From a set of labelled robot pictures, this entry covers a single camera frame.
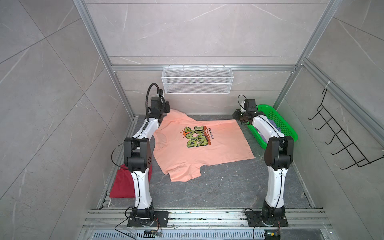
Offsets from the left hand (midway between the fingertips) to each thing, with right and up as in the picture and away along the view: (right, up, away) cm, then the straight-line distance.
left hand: (163, 97), depth 97 cm
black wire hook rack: (+89, -29, -32) cm, 99 cm away
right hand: (+48, -10, +5) cm, 49 cm away
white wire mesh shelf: (+23, +13, +4) cm, 26 cm away
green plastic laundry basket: (+80, -9, +17) cm, 83 cm away
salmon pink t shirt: (+12, -32, +7) cm, 35 cm away
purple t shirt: (+80, -17, +14) cm, 83 cm away
